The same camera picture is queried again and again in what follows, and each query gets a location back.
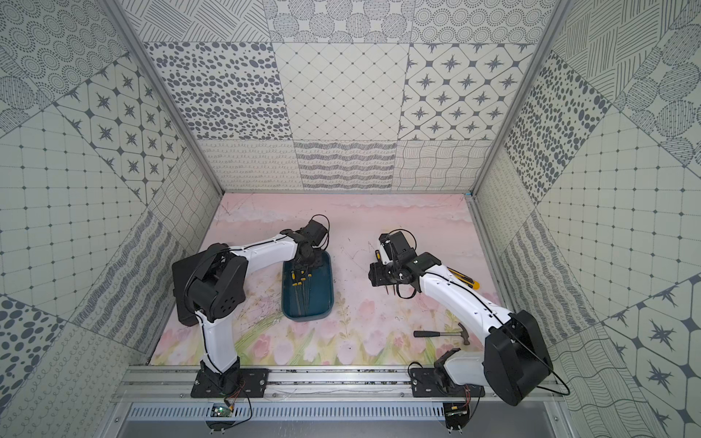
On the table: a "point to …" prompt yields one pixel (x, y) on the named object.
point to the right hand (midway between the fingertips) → (379, 277)
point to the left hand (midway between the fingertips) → (315, 259)
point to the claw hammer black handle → (425, 334)
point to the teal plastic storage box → (311, 300)
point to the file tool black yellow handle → (378, 256)
